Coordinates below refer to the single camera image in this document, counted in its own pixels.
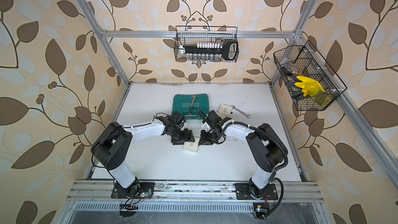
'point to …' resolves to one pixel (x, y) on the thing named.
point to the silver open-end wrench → (247, 115)
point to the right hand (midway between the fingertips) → (199, 143)
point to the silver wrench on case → (193, 98)
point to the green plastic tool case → (188, 105)
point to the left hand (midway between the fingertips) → (189, 139)
